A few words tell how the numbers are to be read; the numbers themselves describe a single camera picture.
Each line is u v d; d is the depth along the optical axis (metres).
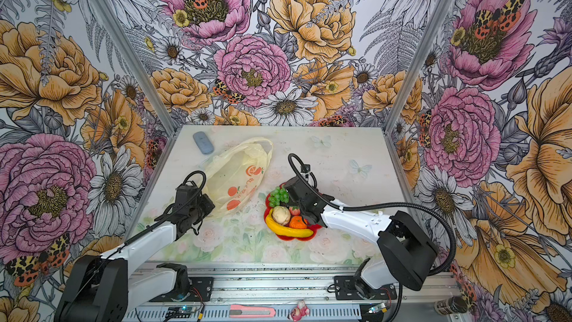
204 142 1.12
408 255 0.43
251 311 0.71
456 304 0.63
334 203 0.57
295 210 0.85
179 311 0.71
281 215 0.85
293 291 0.75
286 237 0.81
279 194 0.87
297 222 0.85
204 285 0.75
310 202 0.65
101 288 0.41
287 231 0.81
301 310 0.69
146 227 0.56
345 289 0.73
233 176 1.03
